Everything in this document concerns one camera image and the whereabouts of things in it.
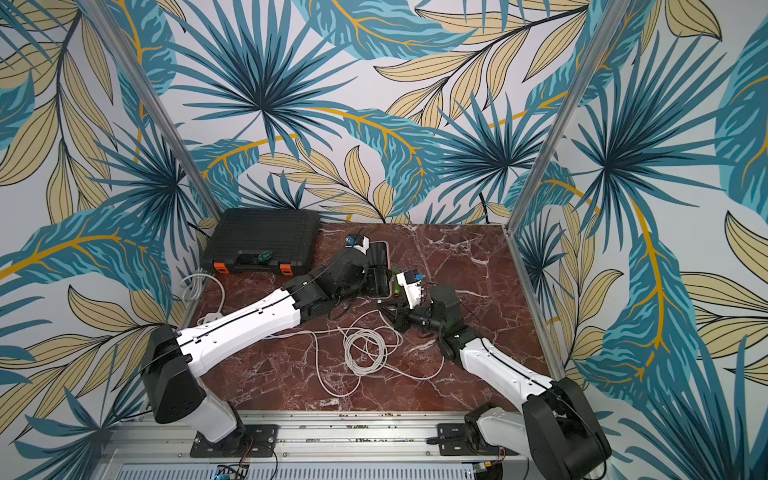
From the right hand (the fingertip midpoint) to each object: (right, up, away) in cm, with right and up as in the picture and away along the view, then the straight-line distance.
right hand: (364, 318), depth 75 cm
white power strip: (-48, -3, +17) cm, 51 cm away
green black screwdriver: (-34, +16, +23) cm, 44 cm away
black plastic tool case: (-31, +22, +35) cm, 51 cm away
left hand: (+4, +10, +1) cm, 11 cm away
